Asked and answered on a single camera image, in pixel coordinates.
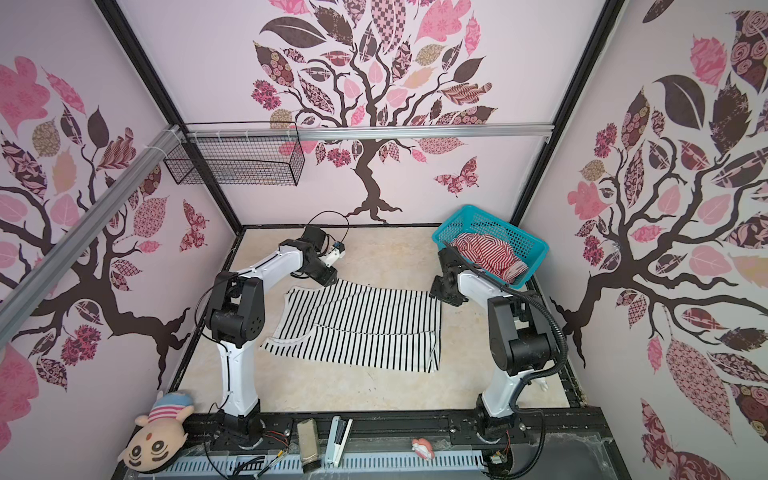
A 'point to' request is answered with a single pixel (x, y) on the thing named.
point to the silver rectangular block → (308, 440)
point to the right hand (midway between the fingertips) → (440, 291)
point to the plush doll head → (160, 435)
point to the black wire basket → (268, 153)
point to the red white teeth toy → (423, 448)
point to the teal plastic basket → (478, 221)
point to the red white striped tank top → (493, 255)
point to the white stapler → (337, 439)
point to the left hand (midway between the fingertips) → (329, 279)
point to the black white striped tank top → (350, 324)
